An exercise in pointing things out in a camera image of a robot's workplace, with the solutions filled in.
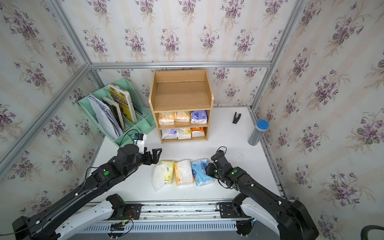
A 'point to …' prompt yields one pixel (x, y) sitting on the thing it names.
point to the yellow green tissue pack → (163, 174)
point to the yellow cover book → (124, 100)
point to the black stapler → (235, 119)
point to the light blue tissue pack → (198, 166)
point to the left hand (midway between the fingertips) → (157, 150)
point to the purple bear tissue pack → (198, 117)
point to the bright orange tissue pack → (199, 132)
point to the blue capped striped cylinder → (258, 132)
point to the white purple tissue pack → (169, 133)
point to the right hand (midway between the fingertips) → (208, 170)
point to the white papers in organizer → (106, 117)
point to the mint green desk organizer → (145, 121)
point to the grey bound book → (115, 109)
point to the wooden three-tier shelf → (181, 100)
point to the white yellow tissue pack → (184, 133)
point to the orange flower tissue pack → (183, 172)
